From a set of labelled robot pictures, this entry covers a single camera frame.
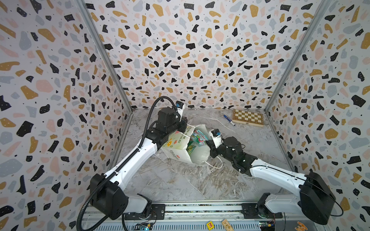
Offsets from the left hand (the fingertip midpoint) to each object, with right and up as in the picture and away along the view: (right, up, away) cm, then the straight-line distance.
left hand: (187, 117), depth 77 cm
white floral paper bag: (-6, -16, +2) cm, 17 cm away
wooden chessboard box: (+46, +1, +37) cm, 59 cm away
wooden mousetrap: (+20, -53, -7) cm, 57 cm away
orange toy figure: (+57, -54, -7) cm, 79 cm away
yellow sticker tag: (+12, -52, -8) cm, 54 cm away
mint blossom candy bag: (+6, -11, +3) cm, 14 cm away
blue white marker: (+32, -1, +37) cm, 48 cm away
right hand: (+11, -13, +2) cm, 18 cm away
